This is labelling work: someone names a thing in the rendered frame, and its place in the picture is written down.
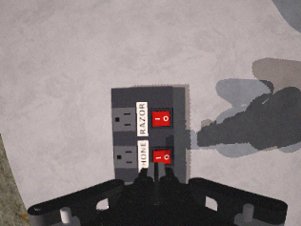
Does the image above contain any dark grey power strip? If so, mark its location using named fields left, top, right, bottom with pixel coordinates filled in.
left=110, top=86, right=174, bottom=185

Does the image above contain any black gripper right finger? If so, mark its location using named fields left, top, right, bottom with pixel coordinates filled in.
left=156, top=162, right=288, bottom=226

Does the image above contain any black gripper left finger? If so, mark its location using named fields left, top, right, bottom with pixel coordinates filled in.
left=27, top=162, right=157, bottom=226

